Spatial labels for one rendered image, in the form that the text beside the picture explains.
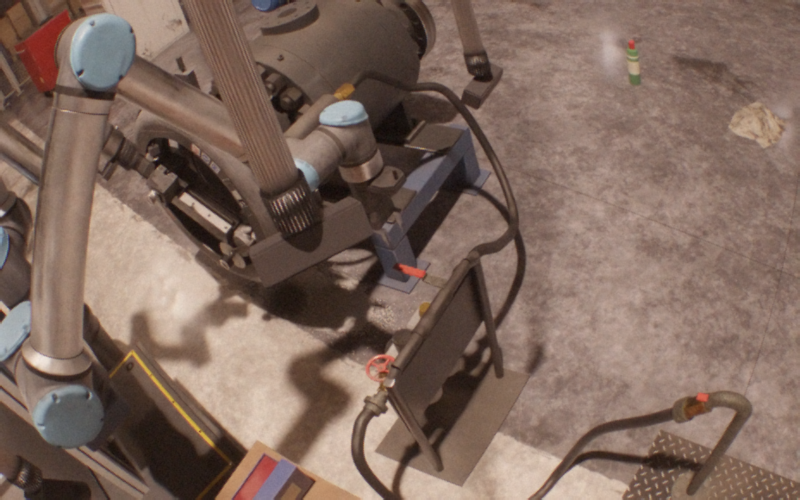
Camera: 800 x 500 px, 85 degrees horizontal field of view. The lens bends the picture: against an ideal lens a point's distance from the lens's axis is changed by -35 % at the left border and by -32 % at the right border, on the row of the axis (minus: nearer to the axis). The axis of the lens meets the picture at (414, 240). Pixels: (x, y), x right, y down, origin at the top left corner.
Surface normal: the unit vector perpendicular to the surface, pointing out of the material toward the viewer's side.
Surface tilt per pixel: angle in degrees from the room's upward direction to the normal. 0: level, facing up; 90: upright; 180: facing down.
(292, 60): 35
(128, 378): 0
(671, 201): 0
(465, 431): 0
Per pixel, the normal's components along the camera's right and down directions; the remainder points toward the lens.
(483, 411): -0.23, -0.68
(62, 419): 0.73, 0.40
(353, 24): 0.40, -0.35
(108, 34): 0.79, 0.20
